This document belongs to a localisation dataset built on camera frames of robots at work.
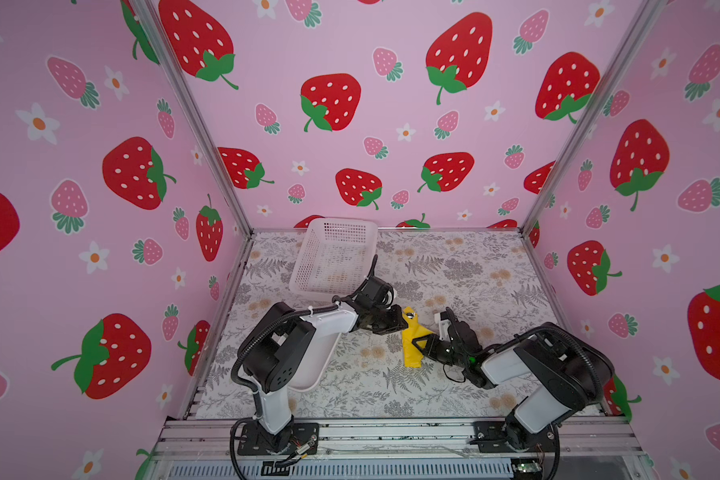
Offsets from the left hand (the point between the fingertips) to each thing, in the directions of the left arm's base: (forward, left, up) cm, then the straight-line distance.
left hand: (411, 325), depth 88 cm
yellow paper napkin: (-7, 0, -5) cm, 9 cm away
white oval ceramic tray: (-10, +28, -4) cm, 30 cm away
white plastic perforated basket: (+31, +26, -5) cm, 41 cm away
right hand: (-3, 0, -5) cm, 6 cm away
